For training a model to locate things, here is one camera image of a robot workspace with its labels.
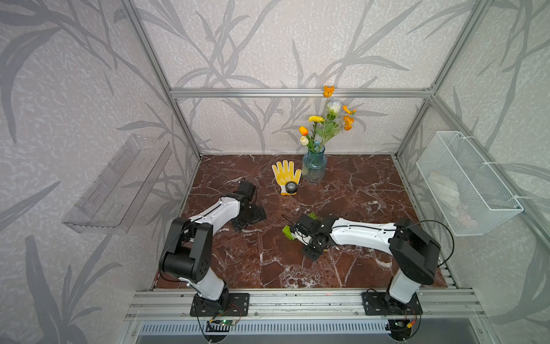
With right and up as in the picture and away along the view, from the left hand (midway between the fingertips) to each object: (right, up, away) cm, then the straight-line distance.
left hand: (256, 220), depth 92 cm
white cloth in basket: (+72, +14, -14) cm, 75 cm away
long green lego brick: (+13, -4, -5) cm, 14 cm away
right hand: (+22, -11, -6) cm, 25 cm away
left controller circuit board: (-7, -29, -21) cm, 37 cm away
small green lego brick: (+25, +1, +5) cm, 26 cm away
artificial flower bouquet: (+36, +46, +5) cm, 59 cm away
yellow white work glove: (+13, +18, +18) cm, 29 cm away
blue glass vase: (+27, +25, +12) cm, 39 cm away
